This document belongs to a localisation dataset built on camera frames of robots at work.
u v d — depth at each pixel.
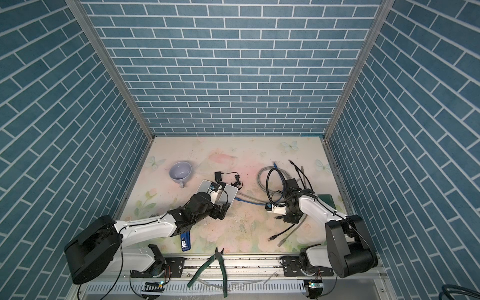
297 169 1.05
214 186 0.75
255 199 0.94
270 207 0.79
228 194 0.73
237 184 0.96
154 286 0.72
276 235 0.82
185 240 0.77
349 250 0.42
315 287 0.74
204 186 0.98
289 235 0.83
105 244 0.42
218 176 0.99
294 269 0.73
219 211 0.77
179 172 0.99
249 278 0.72
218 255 0.77
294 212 0.74
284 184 0.76
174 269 0.74
